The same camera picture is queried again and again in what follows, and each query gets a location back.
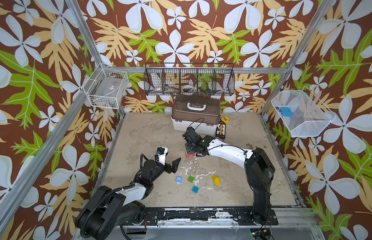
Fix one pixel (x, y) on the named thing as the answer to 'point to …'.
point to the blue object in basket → (286, 111)
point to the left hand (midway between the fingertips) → (172, 153)
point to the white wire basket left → (106, 87)
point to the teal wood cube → (195, 189)
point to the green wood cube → (191, 179)
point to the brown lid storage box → (202, 112)
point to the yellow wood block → (216, 180)
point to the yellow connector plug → (225, 119)
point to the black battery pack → (220, 132)
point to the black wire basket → (188, 79)
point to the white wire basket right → (310, 116)
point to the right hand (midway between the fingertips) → (189, 146)
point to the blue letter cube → (179, 179)
